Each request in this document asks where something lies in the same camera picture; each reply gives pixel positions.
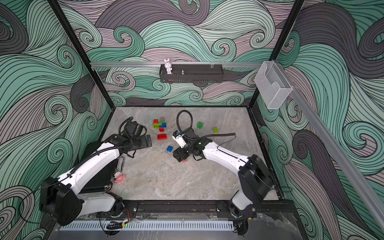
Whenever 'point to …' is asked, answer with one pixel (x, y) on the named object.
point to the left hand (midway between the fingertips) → (143, 140)
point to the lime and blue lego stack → (215, 130)
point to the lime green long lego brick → (157, 125)
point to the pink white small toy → (119, 177)
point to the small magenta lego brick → (162, 118)
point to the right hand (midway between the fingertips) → (178, 151)
